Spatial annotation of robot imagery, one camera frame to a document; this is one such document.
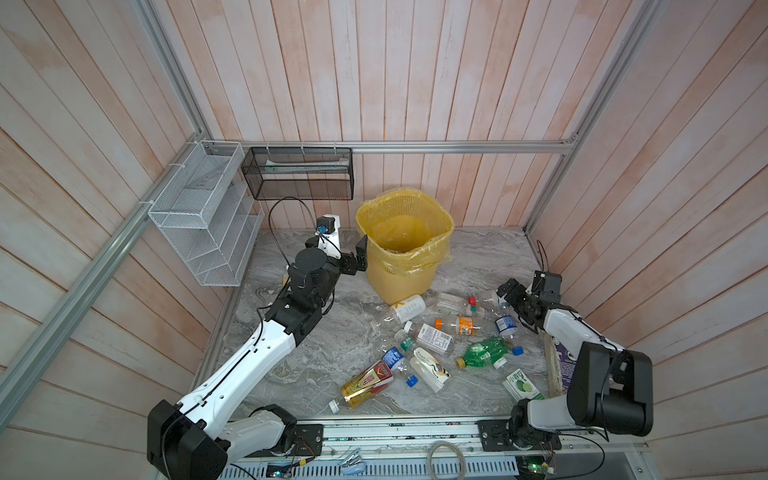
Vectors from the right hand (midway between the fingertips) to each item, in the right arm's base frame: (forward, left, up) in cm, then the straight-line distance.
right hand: (509, 292), depth 93 cm
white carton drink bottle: (-25, +27, -1) cm, 37 cm away
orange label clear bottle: (-11, +15, -2) cm, 19 cm away
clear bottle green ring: (-6, +20, -4) cm, 21 cm away
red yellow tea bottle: (-28, +43, 0) cm, 52 cm away
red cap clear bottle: (-2, +6, -4) cm, 7 cm away
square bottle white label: (-15, +26, -3) cm, 30 cm away
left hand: (-3, +48, +28) cm, 56 cm away
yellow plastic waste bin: (+20, +32, +6) cm, 38 cm away
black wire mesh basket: (+34, +70, +21) cm, 81 cm away
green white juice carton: (-28, +3, -3) cm, 28 cm away
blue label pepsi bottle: (-22, +37, -1) cm, 43 cm away
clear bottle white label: (-8, +35, -1) cm, 36 cm away
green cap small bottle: (-16, +34, -2) cm, 37 cm away
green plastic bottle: (-18, +8, -4) cm, 20 cm away
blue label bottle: (-12, +2, -3) cm, 12 cm away
